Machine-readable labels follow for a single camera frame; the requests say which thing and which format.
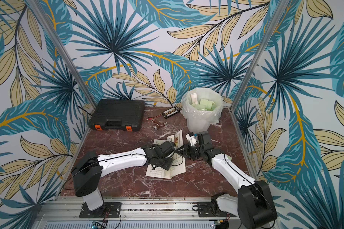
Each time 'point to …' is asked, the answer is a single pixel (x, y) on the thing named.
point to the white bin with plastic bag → (201, 107)
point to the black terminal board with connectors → (170, 112)
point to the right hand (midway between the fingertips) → (176, 151)
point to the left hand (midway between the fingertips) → (168, 165)
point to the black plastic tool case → (117, 114)
